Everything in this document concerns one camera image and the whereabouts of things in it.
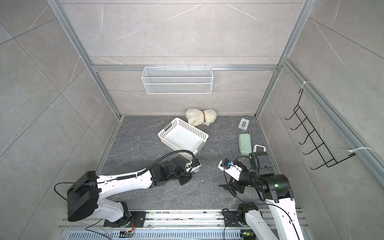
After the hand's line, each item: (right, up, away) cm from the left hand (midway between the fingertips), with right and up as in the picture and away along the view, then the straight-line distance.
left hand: (195, 169), depth 79 cm
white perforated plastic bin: (-12, +17, +31) cm, 37 cm away
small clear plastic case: (+38, +25, +35) cm, 57 cm away
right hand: (+15, +1, -13) cm, 20 cm away
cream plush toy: (+1, +30, +28) cm, 41 cm away
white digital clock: (+41, +9, +16) cm, 45 cm away
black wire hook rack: (+55, +9, -18) cm, 59 cm away
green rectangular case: (+34, +12, +22) cm, 43 cm away
